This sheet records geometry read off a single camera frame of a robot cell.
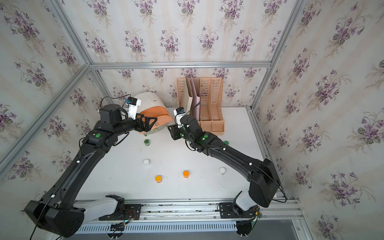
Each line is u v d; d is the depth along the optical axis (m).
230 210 0.71
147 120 0.62
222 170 0.86
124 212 0.69
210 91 1.11
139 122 0.61
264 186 0.41
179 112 0.65
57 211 0.36
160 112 0.92
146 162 0.88
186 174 0.83
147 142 0.96
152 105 0.90
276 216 0.73
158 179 0.82
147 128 0.63
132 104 0.59
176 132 0.66
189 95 0.86
